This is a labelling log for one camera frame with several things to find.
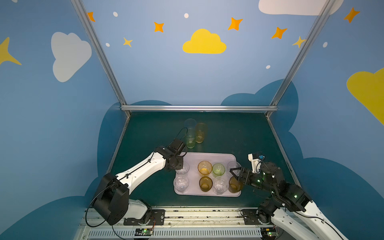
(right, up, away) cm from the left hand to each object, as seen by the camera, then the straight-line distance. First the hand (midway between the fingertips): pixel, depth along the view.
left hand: (180, 165), depth 84 cm
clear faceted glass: (+2, -4, +6) cm, 8 cm away
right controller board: (+44, -30, -13) cm, 55 cm away
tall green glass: (+5, +13, +16) cm, 21 cm away
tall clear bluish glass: (+5, +24, +15) cm, 28 cm away
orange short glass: (+14, -3, +6) cm, 16 cm away
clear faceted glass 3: (0, -10, 0) cm, 10 cm away
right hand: (+28, +1, -13) cm, 31 cm away
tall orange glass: (+13, +19, +13) cm, 27 cm away
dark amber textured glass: (+14, -11, +1) cm, 18 cm away
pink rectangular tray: (+8, +1, +11) cm, 13 cm away
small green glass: (+23, -4, +6) cm, 24 cm away
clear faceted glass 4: (+23, -11, 0) cm, 26 cm away
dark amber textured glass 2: (+31, -12, 0) cm, 34 cm away
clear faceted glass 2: (+32, -2, +9) cm, 34 cm away
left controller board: (-16, -29, -14) cm, 36 cm away
